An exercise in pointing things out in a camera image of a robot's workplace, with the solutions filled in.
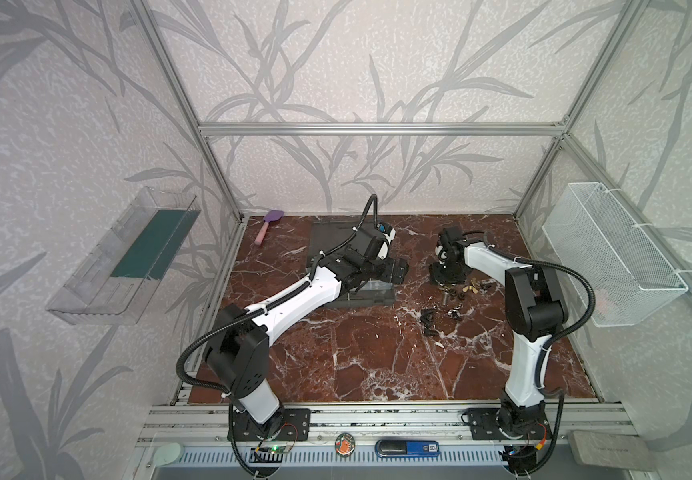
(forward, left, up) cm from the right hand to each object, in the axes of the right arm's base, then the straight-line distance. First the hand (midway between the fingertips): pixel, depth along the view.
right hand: (439, 271), depth 102 cm
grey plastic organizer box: (-7, +21, -2) cm, 22 cm away
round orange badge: (-49, +30, 0) cm, 58 cm away
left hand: (-8, +16, +19) cm, 26 cm away
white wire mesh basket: (-24, -29, +33) cm, 51 cm away
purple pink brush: (+29, +64, -2) cm, 71 cm away
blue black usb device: (-50, +18, +4) cm, 53 cm away
